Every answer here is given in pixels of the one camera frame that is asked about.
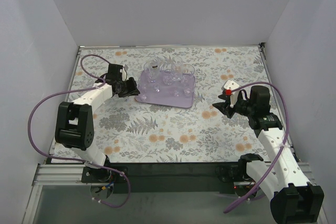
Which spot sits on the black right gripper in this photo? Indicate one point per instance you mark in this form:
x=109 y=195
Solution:
x=229 y=107

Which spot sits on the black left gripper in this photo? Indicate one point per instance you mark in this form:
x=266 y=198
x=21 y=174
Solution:
x=129 y=87

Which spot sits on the small faceted clear glass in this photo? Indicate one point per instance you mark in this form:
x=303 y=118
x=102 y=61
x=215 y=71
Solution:
x=144 y=95

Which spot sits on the clear wine glass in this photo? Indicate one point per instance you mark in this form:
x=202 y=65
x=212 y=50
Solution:
x=156 y=87

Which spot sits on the clear stemmed glass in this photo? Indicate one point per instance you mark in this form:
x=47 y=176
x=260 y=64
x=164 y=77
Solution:
x=154 y=70

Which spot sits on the tall clear glass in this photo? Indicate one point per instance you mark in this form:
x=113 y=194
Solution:
x=176 y=68

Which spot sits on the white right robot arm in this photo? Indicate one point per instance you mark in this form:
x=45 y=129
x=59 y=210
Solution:
x=293 y=198

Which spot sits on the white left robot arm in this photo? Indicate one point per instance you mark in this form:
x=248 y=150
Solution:
x=75 y=127

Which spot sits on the lilac rectangular plastic tray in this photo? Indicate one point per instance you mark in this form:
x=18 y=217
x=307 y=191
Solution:
x=170 y=95

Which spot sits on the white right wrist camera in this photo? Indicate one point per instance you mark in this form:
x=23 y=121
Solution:
x=231 y=89

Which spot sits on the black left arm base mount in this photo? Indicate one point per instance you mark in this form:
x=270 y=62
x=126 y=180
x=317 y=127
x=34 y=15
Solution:
x=100 y=175

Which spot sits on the aluminium table frame rail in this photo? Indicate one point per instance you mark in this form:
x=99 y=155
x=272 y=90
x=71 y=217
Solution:
x=50 y=175

